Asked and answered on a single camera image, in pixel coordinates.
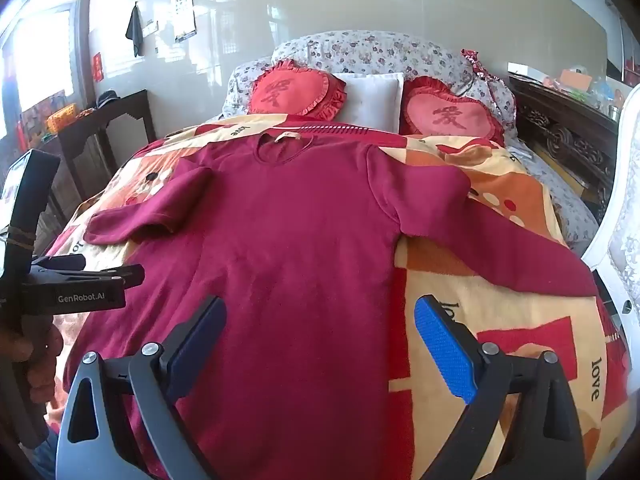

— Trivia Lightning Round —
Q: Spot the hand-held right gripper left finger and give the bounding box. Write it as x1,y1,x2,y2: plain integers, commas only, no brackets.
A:
56,295,228,480

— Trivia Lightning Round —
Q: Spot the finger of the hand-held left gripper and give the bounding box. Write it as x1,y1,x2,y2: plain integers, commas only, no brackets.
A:
31,254,146,290

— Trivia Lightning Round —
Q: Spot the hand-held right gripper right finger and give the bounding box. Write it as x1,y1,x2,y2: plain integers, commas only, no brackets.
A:
413,295,587,480

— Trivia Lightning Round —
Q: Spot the dark red sweater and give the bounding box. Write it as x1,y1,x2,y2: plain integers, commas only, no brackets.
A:
62,130,601,480

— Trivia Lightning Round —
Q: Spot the person's left hand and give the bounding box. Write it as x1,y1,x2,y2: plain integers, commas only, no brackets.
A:
0,322,65,406

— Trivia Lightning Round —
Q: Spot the orange basket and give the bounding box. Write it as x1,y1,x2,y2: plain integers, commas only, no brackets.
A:
46,103,81,133

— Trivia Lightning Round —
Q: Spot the dark wooden table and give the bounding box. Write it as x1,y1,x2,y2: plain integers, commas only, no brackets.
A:
37,89,158,241

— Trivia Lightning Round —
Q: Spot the window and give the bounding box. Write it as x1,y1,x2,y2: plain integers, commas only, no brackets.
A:
0,5,76,126

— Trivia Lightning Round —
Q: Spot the printed orange red blanket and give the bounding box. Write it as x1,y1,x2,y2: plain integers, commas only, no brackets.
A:
42,112,631,480

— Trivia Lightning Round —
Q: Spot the floral bed sheet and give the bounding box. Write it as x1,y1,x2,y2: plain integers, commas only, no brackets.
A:
510,140,601,253

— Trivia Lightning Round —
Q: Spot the dark hanging cloth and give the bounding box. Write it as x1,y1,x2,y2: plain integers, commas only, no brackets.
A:
125,4,146,58

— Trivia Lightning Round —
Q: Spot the white chair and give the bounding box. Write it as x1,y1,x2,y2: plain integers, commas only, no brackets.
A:
580,82,640,356

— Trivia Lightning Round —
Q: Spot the red heart pillow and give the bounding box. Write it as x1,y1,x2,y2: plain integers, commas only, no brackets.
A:
248,59,348,122
400,76,506,145

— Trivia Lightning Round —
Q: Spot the eye chart poster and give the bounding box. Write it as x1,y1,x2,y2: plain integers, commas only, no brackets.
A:
170,0,197,43

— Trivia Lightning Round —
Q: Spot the white pillow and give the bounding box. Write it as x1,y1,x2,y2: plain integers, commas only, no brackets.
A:
330,72,405,135

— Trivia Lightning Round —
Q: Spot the red patterned ribbon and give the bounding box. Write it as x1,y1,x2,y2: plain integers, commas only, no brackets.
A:
460,49,501,82

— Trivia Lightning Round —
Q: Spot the orange box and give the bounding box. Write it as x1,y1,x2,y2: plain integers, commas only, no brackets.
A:
560,69,594,89

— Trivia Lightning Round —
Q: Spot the floral quilt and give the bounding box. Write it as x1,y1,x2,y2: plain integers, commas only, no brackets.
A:
222,30,518,133

